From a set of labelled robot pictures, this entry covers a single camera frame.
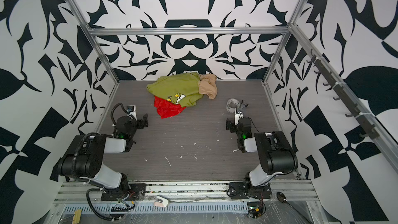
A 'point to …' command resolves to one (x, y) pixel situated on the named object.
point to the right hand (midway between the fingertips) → (238, 116)
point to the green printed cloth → (182, 89)
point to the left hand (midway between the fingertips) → (137, 112)
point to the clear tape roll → (232, 101)
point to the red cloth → (165, 109)
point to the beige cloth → (207, 85)
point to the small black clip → (243, 106)
